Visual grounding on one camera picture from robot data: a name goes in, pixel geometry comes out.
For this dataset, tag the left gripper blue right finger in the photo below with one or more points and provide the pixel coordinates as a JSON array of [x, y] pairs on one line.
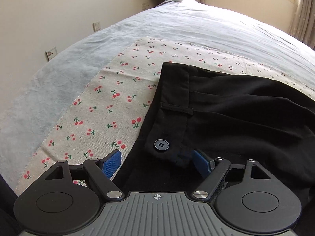
[[213, 172]]

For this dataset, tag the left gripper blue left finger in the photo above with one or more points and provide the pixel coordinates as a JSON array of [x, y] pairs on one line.
[[100, 172]]

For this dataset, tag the black pants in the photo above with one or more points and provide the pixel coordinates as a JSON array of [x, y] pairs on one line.
[[236, 117]]

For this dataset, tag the cherry print cloth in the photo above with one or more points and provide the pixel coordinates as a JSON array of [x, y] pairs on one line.
[[109, 112]]

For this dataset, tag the light blue bed sheet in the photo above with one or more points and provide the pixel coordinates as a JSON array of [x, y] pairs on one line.
[[57, 84]]

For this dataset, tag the beige patterned curtain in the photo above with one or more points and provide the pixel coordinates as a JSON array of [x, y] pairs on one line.
[[302, 24]]

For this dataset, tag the wall socket with red switch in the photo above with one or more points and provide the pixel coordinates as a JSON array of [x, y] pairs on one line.
[[51, 53]]

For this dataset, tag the white wall socket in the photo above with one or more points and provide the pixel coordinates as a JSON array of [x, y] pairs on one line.
[[96, 26], [145, 6]]

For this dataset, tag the white wall socket far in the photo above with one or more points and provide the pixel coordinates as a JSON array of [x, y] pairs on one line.
[[145, 6]]

